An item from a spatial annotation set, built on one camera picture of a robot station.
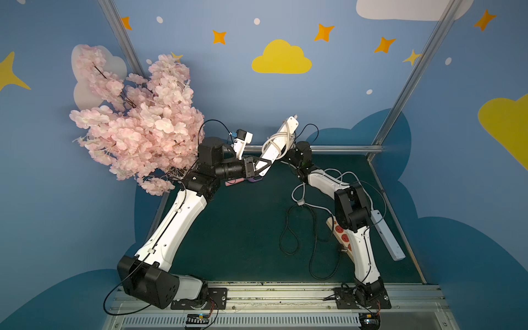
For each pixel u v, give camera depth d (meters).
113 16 0.70
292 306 0.73
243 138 0.60
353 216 0.60
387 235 0.89
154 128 0.48
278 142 0.66
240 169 0.60
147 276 0.38
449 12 0.70
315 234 0.87
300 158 0.81
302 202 0.98
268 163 0.64
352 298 0.74
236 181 1.08
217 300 0.75
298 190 1.08
